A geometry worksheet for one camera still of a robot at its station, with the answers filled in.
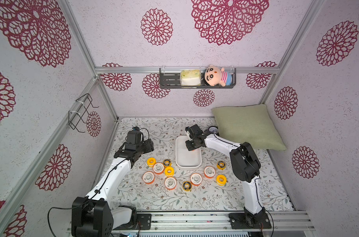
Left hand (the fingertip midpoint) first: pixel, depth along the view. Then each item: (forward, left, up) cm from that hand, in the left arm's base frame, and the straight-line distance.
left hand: (148, 144), depth 85 cm
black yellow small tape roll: (-4, -10, -15) cm, 19 cm away
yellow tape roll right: (-15, -43, -15) cm, 48 cm away
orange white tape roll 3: (-17, -12, -15) cm, 26 cm away
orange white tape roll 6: (0, -26, -6) cm, 27 cm away
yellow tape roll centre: (-10, -12, -15) cm, 21 cm away
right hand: (+8, -24, -11) cm, 27 cm away
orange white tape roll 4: (-15, -28, -15) cm, 35 cm away
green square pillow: (+17, -65, -1) cm, 67 cm away
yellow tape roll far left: (-6, 0, -14) cm, 15 cm away
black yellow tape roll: (-19, -22, -15) cm, 33 cm away
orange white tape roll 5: (-10, -36, -15) cm, 41 cm away
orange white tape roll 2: (-14, +1, -14) cm, 20 cm away
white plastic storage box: (-1, -22, -15) cm, 26 cm away
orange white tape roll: (-8, -5, -15) cm, 17 cm away
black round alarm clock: (+23, -43, -14) cm, 51 cm away
